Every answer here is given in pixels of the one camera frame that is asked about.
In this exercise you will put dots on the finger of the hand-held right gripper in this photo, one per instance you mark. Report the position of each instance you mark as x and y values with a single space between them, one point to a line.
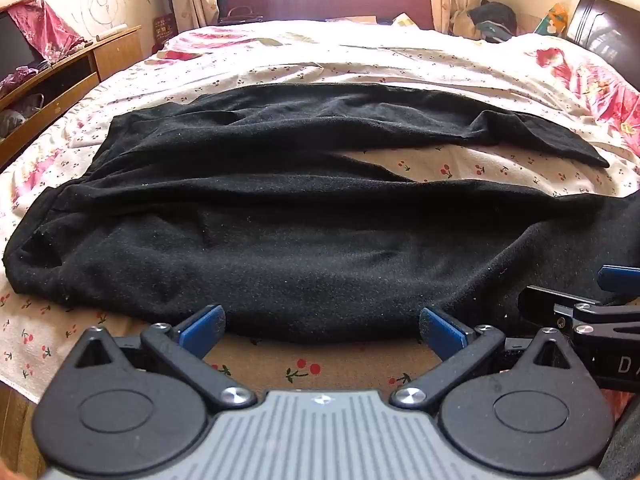
620 278
550 305

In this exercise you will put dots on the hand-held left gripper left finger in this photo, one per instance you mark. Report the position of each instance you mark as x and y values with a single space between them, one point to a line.
202 327

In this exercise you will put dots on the wooden cabinet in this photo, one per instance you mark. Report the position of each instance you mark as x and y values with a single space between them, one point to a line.
107 55

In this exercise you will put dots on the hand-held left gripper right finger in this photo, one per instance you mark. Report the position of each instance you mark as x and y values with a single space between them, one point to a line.
442 332

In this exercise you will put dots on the pink patterned cloth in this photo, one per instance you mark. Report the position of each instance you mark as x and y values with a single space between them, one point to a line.
45 30

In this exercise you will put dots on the cherry print bed sheet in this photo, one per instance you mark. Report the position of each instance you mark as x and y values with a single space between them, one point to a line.
400 160

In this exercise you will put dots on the pile of clothes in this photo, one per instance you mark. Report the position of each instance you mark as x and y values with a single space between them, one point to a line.
487 20

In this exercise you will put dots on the dark television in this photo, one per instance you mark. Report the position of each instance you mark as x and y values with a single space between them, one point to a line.
15 45

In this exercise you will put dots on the yellow cartoon print bag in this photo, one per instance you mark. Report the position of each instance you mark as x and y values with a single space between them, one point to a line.
552 19

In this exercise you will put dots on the white paper roll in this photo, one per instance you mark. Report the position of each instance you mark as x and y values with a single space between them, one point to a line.
112 33

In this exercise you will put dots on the dark handbag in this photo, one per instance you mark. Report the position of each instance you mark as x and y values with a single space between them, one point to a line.
242 15

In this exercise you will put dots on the black pants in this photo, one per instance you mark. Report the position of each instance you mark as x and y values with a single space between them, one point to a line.
280 230

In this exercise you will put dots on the maroon window seat cushion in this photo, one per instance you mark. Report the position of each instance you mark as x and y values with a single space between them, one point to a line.
325 0

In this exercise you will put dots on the scattered papers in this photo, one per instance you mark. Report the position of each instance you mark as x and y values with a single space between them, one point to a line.
405 20

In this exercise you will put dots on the pink floral quilt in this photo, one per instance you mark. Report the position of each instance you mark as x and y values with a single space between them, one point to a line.
590 80

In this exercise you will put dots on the dark wooden headboard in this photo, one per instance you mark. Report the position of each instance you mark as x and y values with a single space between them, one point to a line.
605 30

